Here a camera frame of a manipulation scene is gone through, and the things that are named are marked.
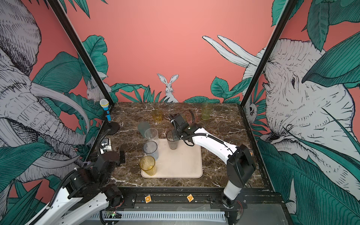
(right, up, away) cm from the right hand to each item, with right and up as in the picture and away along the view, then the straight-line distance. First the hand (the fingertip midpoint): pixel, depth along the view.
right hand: (174, 132), depth 83 cm
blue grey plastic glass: (-14, -10, -1) cm, 17 cm away
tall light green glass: (+24, +14, +32) cm, 43 cm away
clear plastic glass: (-15, -2, +4) cm, 16 cm away
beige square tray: (+6, -21, +7) cm, 23 cm away
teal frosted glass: (-26, +2, +23) cm, 35 cm away
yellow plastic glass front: (-15, +11, +25) cm, 32 cm away
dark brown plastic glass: (-2, -10, +10) cm, 14 cm away
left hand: (-31, -7, -13) cm, 34 cm away
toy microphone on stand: (-45, +18, +4) cm, 49 cm away
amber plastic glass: (-15, -18, -4) cm, 24 cm away
